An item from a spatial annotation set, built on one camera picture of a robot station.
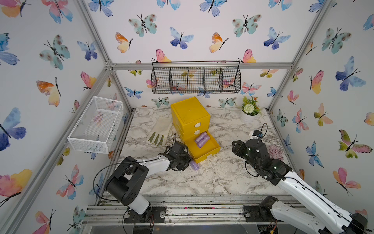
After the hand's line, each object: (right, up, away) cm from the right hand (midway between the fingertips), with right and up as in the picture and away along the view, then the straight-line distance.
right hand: (237, 142), depth 75 cm
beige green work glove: (-47, +2, +29) cm, 56 cm away
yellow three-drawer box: (-24, +12, +11) cm, 29 cm away
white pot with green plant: (+16, +18, +23) cm, 34 cm away
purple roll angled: (-22, -16, +13) cm, 30 cm away
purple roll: (-17, 0, +26) cm, 31 cm away
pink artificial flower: (+25, -7, +10) cm, 28 cm away
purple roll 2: (-16, -1, +24) cm, 29 cm away
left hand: (-21, -13, +15) cm, 29 cm away
